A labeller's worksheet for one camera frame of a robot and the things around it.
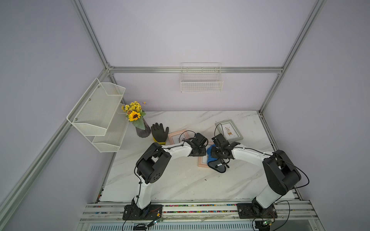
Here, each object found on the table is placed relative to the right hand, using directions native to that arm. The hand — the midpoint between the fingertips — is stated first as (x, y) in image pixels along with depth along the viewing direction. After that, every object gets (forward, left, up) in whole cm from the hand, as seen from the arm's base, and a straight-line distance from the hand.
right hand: (214, 155), depth 94 cm
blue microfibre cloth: (-8, +1, +3) cm, 8 cm away
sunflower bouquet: (+17, +49, +24) cm, 57 cm away
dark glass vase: (+16, +49, +5) cm, 52 cm away
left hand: (+2, +8, 0) cm, 9 cm away
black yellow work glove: (+18, +39, +1) cm, 43 cm away
